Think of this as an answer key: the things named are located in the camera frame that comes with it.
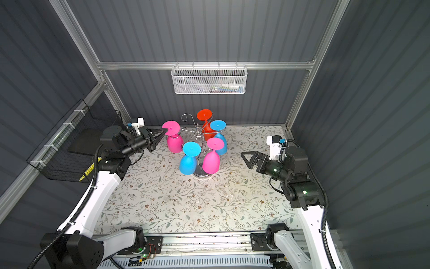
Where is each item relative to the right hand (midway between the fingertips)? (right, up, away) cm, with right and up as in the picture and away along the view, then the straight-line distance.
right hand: (251, 156), depth 64 cm
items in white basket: (-9, +36, +27) cm, 46 cm away
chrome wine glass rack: (-23, +10, +11) cm, 27 cm away
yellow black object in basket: (-66, -7, +4) cm, 67 cm away
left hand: (-32, +10, +2) cm, 34 cm away
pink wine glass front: (-16, -3, +11) cm, 20 cm away
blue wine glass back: (-13, +14, +13) cm, 22 cm away
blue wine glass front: (-26, -4, +10) cm, 28 cm away
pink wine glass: (-33, +6, +11) cm, 35 cm away
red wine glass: (-20, +19, +15) cm, 31 cm away
